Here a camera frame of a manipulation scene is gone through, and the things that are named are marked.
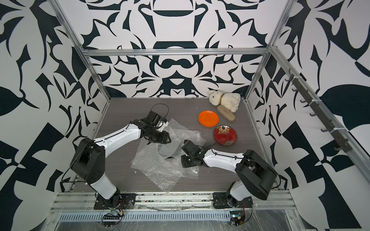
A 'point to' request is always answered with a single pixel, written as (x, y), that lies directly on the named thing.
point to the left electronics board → (112, 218)
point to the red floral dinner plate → (225, 135)
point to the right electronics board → (237, 217)
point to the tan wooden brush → (226, 113)
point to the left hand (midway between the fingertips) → (167, 138)
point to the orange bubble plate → (208, 118)
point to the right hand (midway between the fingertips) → (182, 160)
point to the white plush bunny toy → (230, 100)
